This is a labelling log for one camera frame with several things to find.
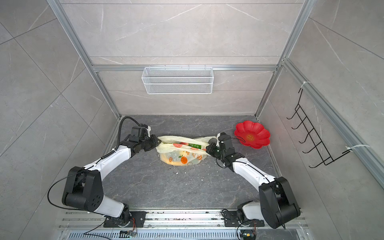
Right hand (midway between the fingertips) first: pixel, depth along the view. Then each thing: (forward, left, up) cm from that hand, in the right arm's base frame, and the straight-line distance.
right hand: (205, 145), depth 87 cm
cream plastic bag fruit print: (-2, +15, -2) cm, 16 cm away
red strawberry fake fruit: (0, +17, +1) cm, 17 cm away
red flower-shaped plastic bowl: (+18, -37, -13) cm, 43 cm away
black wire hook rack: (-2, -49, +19) cm, 53 cm away
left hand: (+6, +27, +2) cm, 27 cm away
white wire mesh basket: (+42, +17, +18) cm, 49 cm away
